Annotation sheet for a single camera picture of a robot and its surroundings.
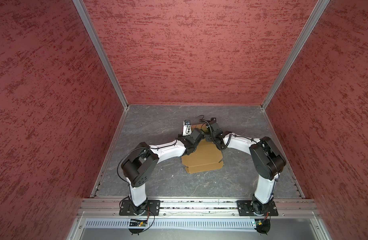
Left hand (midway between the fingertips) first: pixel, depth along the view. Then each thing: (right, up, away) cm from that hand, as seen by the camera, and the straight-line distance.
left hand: (185, 135), depth 92 cm
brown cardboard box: (+14, -12, -2) cm, 19 cm away
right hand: (+16, -2, +6) cm, 17 cm away
